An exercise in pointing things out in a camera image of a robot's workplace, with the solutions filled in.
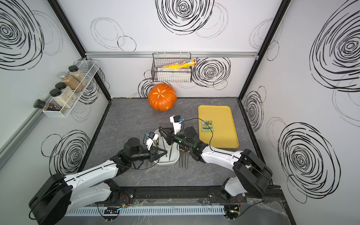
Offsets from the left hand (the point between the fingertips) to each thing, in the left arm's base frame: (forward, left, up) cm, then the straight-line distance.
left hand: (166, 152), depth 75 cm
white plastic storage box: (+4, -3, -14) cm, 15 cm away
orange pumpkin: (+43, +7, -1) cm, 44 cm away
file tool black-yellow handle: (+7, -8, -12) cm, 16 cm away
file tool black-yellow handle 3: (+7, -1, -14) cm, 15 cm away
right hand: (+7, +3, +10) cm, 13 cm away
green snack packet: (+26, -27, -12) cm, 39 cm away
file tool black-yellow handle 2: (+9, -11, -13) cm, 19 cm away
